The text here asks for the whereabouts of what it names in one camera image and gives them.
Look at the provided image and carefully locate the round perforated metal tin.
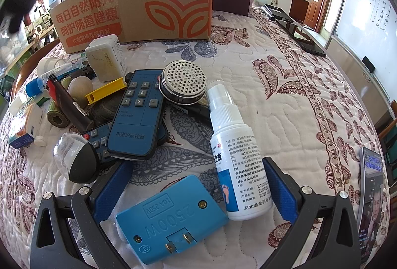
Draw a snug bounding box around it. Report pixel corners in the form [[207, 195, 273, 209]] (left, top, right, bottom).
[[159, 60, 207, 106]]

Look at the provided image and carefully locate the beige wooden egg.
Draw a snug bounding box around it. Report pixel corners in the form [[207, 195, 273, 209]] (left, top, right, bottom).
[[67, 76, 93, 108]]

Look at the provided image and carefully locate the white square plastic box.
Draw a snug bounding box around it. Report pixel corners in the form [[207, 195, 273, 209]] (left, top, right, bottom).
[[85, 34, 126, 82]]

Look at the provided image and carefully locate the yellow plastic whistle bar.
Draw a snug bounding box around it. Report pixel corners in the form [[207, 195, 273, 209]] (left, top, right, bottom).
[[85, 77, 126, 106]]

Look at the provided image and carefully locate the white small bottle blue box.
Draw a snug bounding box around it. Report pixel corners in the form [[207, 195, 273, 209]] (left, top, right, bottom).
[[8, 102, 42, 149]]

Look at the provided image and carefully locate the blue capped clear tube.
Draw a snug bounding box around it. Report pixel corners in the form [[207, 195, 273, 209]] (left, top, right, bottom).
[[26, 57, 87, 98]]

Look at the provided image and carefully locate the clear and black dome object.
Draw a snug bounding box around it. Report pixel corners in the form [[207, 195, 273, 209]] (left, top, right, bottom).
[[53, 133, 99, 184]]

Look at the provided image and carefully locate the blue power plug adapter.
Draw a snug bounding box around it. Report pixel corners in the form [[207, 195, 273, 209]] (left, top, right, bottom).
[[116, 175, 229, 265]]

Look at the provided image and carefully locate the brown cardboard box orange print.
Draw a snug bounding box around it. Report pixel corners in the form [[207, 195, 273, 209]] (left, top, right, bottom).
[[50, 0, 212, 54]]

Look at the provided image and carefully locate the olive green roll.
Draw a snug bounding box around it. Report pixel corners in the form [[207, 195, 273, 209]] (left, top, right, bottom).
[[46, 100, 70, 129]]

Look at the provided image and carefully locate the whiteboard on wall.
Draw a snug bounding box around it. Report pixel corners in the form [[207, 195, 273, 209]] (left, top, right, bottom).
[[336, 0, 396, 100]]

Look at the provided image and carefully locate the smartphone with lit screen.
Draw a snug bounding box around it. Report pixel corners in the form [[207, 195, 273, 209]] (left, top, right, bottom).
[[357, 147, 384, 264]]

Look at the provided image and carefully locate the white round cap jar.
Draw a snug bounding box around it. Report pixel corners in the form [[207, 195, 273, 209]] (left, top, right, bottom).
[[37, 57, 66, 76]]

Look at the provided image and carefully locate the dark brown lighter red top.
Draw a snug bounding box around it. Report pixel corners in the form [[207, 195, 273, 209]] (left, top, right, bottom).
[[46, 74, 94, 133]]

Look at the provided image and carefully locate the white spray bottle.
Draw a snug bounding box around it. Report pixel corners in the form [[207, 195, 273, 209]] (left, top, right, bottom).
[[207, 81, 272, 221]]

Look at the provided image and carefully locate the blue remote control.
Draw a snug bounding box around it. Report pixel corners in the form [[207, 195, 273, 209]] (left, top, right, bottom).
[[106, 69, 164, 161]]

